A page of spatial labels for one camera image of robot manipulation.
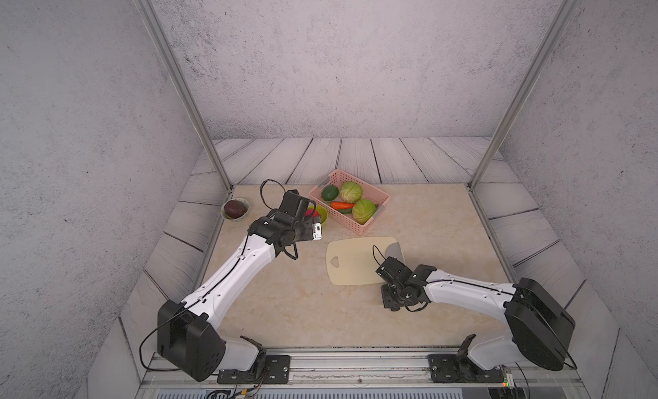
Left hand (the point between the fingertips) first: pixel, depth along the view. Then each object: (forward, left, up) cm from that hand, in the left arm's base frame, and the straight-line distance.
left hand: (310, 227), depth 81 cm
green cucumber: (+21, -13, -17) cm, 30 cm away
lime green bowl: (+19, -3, -17) cm, 26 cm away
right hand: (-16, -26, -19) cm, 36 cm away
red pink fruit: (+18, +2, -15) cm, 24 cm away
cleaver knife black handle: (+4, -30, -21) cm, 37 cm away
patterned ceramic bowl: (+25, +30, -17) cm, 42 cm away
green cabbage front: (+17, -19, -12) cm, 28 cm away
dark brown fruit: (+20, +33, -14) cm, 41 cm away
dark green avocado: (+31, -6, -17) cm, 36 cm away
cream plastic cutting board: (-1, -15, -21) cm, 25 cm away
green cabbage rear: (+27, -15, -13) cm, 34 cm away
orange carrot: (+25, -11, -18) cm, 33 cm away
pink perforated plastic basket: (+29, -23, -15) cm, 40 cm away
